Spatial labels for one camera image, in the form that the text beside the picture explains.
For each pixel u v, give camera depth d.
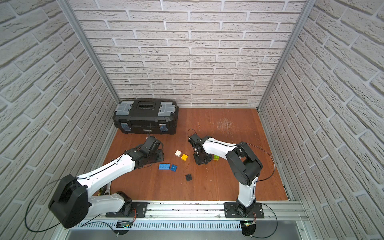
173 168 0.86
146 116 0.92
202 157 0.80
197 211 0.76
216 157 0.89
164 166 0.87
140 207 0.74
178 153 0.92
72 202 0.40
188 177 0.83
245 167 0.48
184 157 0.92
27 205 0.36
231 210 0.74
